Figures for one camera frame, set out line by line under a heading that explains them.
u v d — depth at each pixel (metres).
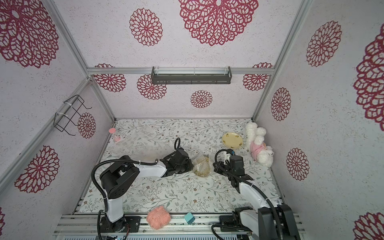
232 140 1.08
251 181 0.59
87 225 0.75
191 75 0.95
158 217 0.71
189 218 0.74
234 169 0.67
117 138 1.07
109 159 0.95
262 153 0.90
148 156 0.97
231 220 0.74
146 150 1.03
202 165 0.90
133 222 0.74
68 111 0.78
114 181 0.49
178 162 0.73
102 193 0.52
